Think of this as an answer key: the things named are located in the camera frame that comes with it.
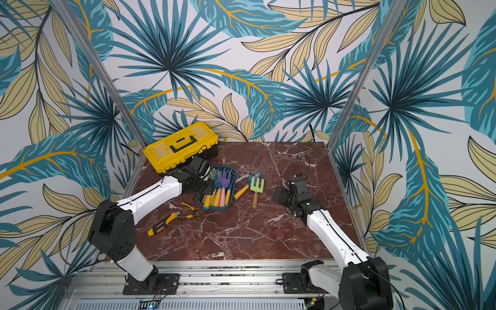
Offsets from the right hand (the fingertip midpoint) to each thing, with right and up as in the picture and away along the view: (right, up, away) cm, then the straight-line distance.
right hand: (284, 194), depth 86 cm
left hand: (-34, +2, +3) cm, 34 cm away
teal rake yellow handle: (-34, -2, +2) cm, 34 cm away
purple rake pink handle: (-28, +5, +12) cm, 31 cm away
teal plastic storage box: (-25, +1, +12) cm, 28 cm away
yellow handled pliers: (-41, -10, +6) cm, 42 cm away
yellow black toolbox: (-51, +20, +8) cm, 55 cm away
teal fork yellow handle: (-31, -2, +7) cm, 32 cm away
